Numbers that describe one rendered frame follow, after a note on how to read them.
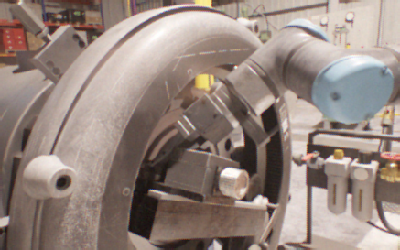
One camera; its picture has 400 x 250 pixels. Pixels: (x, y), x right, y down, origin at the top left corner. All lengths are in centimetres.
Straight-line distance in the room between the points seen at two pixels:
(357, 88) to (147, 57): 28
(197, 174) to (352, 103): 24
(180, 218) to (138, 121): 18
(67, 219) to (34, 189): 5
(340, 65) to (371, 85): 5
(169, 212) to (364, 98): 32
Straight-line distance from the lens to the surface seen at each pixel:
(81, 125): 43
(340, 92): 44
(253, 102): 53
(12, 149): 77
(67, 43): 54
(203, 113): 50
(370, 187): 140
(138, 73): 45
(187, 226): 55
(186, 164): 50
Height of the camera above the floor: 87
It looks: 11 degrees down
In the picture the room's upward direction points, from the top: 3 degrees counter-clockwise
